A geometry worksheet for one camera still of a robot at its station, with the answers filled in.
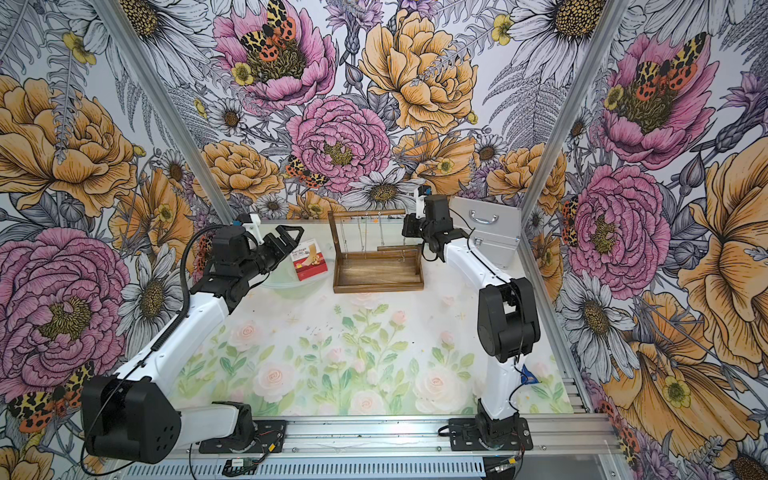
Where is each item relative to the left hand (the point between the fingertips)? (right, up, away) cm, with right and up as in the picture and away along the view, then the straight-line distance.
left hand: (297, 245), depth 81 cm
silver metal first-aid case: (+60, +6, +21) cm, 63 cm away
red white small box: (-4, -5, +24) cm, 25 cm away
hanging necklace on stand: (+20, +11, +46) cm, 51 cm away
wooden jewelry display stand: (+25, -8, +27) cm, 37 cm away
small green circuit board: (-12, -53, -8) cm, 55 cm away
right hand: (+29, +7, +13) cm, 32 cm away
